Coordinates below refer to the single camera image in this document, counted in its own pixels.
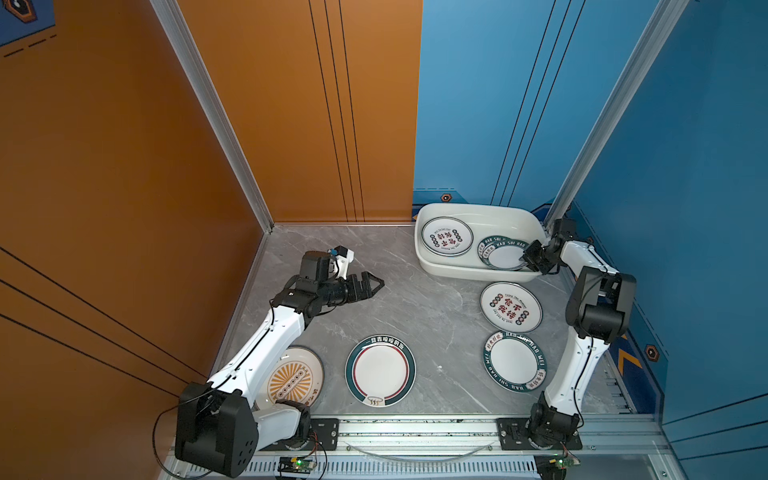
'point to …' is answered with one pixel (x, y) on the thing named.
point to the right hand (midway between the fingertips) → (521, 257)
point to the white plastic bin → (522, 222)
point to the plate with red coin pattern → (447, 237)
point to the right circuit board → (563, 462)
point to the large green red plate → (380, 370)
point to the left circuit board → (295, 465)
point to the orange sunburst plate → (298, 375)
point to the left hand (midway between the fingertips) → (373, 284)
